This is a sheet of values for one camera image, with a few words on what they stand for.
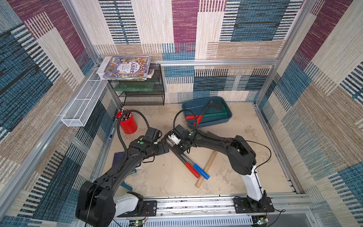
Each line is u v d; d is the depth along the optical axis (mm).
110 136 1072
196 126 1028
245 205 738
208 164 873
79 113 702
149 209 738
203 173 812
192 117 992
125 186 811
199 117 991
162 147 757
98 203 389
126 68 796
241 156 517
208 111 1112
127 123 966
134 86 992
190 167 849
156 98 1193
